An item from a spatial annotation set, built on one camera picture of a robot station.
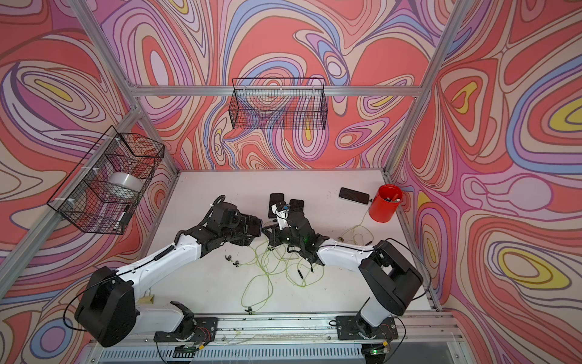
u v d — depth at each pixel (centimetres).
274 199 107
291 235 70
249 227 75
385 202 92
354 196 112
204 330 72
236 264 88
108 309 41
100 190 68
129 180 74
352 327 74
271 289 82
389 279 45
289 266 87
